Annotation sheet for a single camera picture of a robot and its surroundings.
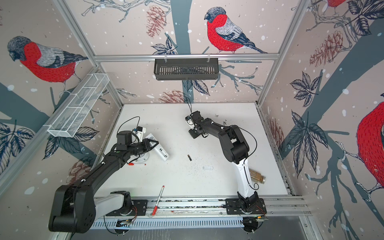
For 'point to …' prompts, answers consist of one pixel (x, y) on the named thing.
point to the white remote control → (159, 149)
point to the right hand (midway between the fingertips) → (194, 133)
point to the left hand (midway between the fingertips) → (156, 143)
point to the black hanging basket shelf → (186, 70)
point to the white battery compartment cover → (208, 168)
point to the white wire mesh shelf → (79, 104)
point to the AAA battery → (190, 159)
